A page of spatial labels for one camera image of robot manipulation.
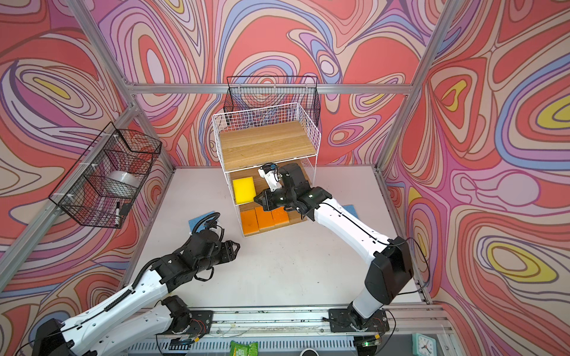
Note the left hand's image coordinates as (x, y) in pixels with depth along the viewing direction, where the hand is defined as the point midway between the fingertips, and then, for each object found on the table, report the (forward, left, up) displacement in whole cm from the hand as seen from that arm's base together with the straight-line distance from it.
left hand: (239, 246), depth 79 cm
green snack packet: (-29, -2, -10) cm, 31 cm away
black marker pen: (+5, +39, +13) cm, 41 cm away
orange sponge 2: (+18, -14, -9) cm, 25 cm away
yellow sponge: (+12, -3, +17) cm, 21 cm away
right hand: (+10, -7, +13) cm, 18 cm away
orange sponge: (+17, -7, -8) cm, 20 cm away
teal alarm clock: (-29, -60, -10) cm, 67 cm away
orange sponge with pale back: (+15, -1, -9) cm, 18 cm away
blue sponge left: (+17, +25, -12) cm, 32 cm away
